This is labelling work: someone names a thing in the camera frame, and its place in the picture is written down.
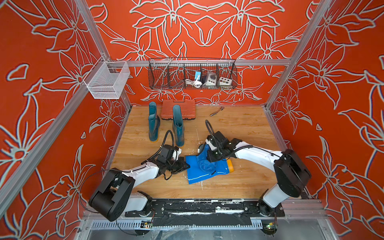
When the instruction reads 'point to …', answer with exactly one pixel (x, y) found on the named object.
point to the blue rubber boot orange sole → (195, 173)
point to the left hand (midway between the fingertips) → (190, 166)
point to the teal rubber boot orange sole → (154, 122)
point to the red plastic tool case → (187, 107)
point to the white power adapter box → (211, 79)
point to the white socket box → (225, 81)
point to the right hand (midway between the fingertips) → (204, 158)
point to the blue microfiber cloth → (202, 159)
